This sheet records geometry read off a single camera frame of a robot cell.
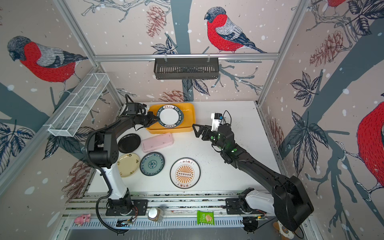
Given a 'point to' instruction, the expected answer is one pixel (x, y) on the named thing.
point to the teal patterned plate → (152, 163)
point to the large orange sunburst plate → (185, 173)
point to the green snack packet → (205, 217)
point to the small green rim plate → (171, 116)
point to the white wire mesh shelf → (65, 125)
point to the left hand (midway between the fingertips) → (159, 117)
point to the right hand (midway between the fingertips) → (196, 127)
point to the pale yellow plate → (128, 164)
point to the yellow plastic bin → (186, 126)
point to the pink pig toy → (80, 220)
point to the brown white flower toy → (286, 233)
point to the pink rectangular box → (155, 143)
